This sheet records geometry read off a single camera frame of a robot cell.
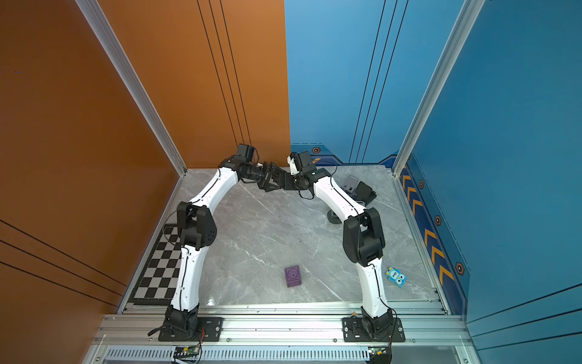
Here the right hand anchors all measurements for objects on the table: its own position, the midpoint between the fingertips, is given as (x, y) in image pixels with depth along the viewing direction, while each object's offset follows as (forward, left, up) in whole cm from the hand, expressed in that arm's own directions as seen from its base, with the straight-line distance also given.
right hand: (284, 181), depth 94 cm
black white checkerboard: (-38, +45, -13) cm, 60 cm away
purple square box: (-35, -4, -12) cm, 37 cm away
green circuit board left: (-57, +30, -20) cm, 67 cm away
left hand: (+2, 0, +2) cm, 3 cm away
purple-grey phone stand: (+6, -30, -8) cm, 31 cm away
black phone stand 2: (-1, -35, -7) cm, 35 cm away
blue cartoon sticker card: (-33, -42, -15) cm, 55 cm away
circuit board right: (-56, -32, -19) cm, 67 cm away
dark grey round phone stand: (-7, -21, -17) cm, 28 cm away
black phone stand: (-3, +5, +6) cm, 8 cm away
